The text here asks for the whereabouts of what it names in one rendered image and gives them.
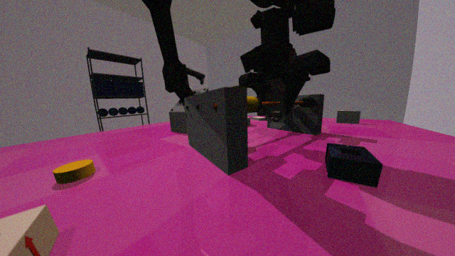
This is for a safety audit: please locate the yellow short cylinder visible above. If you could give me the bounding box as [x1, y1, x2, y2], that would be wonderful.
[53, 159, 95, 184]

